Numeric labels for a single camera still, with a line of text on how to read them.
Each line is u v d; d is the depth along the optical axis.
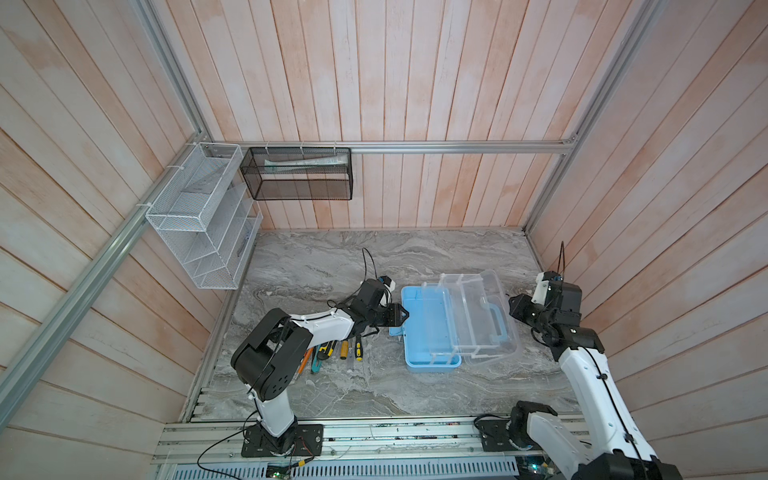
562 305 0.59
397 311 0.82
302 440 0.73
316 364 0.86
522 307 0.72
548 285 0.63
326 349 0.87
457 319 0.86
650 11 0.68
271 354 0.50
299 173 1.04
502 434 0.74
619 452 0.39
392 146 0.98
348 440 0.75
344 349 0.88
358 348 0.88
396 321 0.80
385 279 0.85
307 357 0.87
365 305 0.72
